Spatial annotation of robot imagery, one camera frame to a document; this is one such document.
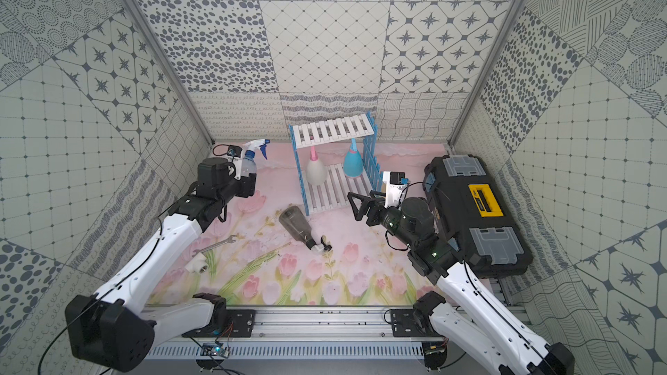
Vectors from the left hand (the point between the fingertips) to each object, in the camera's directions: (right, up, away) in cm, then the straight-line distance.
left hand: (237, 168), depth 79 cm
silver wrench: (-8, -26, +11) cm, 29 cm away
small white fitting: (-13, -30, 0) cm, 33 cm away
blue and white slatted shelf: (+29, +4, +37) cm, 48 cm away
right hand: (+37, -8, -9) cm, 39 cm away
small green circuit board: (-3, -50, -9) cm, 51 cm away
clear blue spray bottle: (+3, +1, 0) cm, 4 cm away
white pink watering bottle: (+23, -2, +18) cm, 29 cm away
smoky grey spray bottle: (+15, -20, +15) cm, 29 cm away
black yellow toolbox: (+74, -15, -1) cm, 76 cm away
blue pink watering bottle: (+37, +1, +21) cm, 43 cm away
